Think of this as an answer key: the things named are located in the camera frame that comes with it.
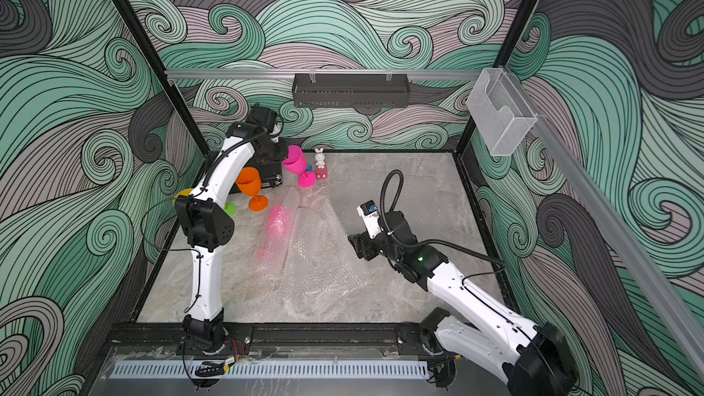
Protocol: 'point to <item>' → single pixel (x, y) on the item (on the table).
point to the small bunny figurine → (321, 170)
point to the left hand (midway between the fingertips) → (286, 152)
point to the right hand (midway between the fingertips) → (356, 234)
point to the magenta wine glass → (296, 162)
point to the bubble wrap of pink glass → (273, 265)
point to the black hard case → (270, 174)
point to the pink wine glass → (281, 218)
